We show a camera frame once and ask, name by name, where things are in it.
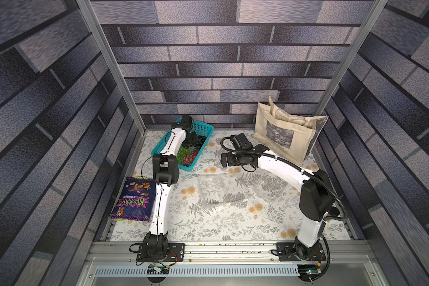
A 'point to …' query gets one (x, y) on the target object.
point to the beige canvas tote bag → (292, 137)
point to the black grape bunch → (201, 140)
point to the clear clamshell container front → (214, 187)
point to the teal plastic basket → (197, 128)
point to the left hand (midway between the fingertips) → (196, 140)
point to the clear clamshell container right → (271, 188)
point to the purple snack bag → (136, 200)
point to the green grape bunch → (182, 151)
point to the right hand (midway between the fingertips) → (228, 158)
